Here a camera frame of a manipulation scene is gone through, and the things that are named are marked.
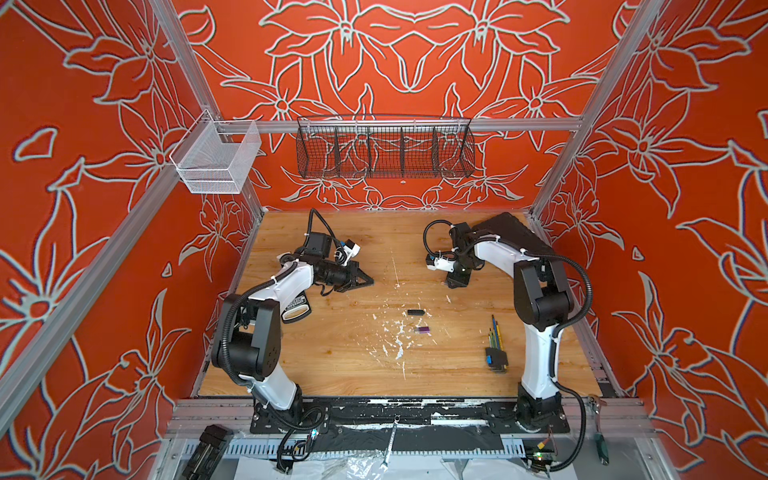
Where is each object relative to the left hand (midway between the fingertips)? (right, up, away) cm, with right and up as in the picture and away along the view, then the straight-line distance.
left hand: (371, 279), depth 85 cm
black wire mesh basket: (+4, +43, +12) cm, 45 cm away
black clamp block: (-37, -38, -18) cm, 57 cm away
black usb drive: (+14, -11, +7) cm, 19 cm away
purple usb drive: (+16, -16, +2) cm, 22 cm away
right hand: (+28, 0, +14) cm, 32 cm away
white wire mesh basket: (-50, +39, +8) cm, 64 cm away
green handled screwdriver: (+56, -36, -16) cm, 68 cm away
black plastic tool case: (+51, +15, +21) cm, 57 cm away
